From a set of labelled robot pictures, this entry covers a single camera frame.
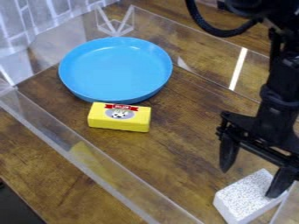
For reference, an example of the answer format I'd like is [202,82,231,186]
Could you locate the yellow rectangular block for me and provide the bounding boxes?
[88,102,152,132]

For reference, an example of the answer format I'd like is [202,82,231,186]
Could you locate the clear acrylic corner bracket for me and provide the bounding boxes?
[95,6,135,37]

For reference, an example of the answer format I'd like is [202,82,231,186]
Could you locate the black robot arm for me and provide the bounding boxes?
[218,0,299,199]

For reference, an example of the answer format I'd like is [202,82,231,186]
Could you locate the white speckled foam block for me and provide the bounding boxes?
[212,169,287,224]

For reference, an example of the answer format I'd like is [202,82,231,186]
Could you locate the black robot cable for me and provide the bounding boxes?
[183,0,267,39]

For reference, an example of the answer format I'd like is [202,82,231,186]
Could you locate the blue round tray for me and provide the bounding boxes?
[59,37,174,104]

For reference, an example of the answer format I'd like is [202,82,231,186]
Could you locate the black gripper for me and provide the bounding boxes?
[216,111,299,199]

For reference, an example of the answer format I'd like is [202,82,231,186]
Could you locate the clear acrylic enclosure wall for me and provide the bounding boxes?
[0,3,270,224]

